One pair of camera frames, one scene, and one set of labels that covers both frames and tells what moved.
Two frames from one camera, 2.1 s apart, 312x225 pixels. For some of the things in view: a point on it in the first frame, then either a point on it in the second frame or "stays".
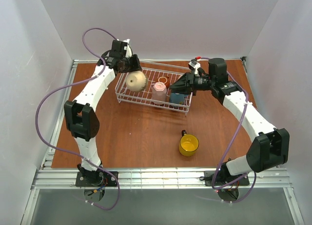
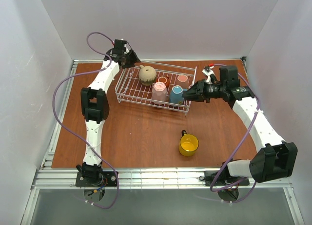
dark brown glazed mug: [165, 80] stays
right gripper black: [190, 81] → [200, 90]
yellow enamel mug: [188, 144] stays
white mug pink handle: [159, 92] stays
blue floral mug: [177, 98] stays
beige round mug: [136, 81] → [146, 75]
